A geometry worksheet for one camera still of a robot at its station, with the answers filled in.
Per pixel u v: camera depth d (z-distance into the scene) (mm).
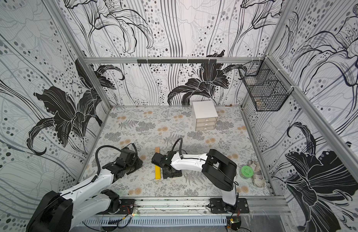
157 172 839
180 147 615
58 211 396
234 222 702
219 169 499
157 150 930
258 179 783
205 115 954
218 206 717
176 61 893
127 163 675
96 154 646
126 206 732
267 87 877
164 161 613
